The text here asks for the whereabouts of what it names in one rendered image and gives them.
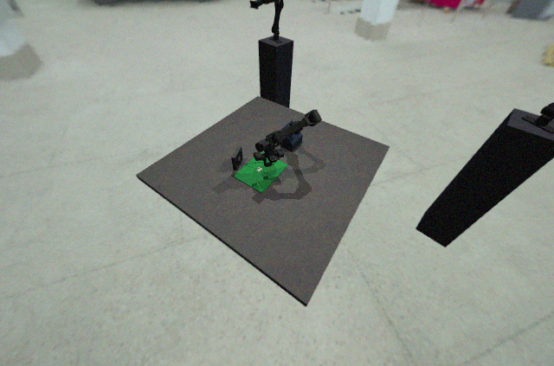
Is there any green circuit board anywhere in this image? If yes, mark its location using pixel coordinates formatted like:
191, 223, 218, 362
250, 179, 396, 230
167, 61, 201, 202
233, 158, 288, 193

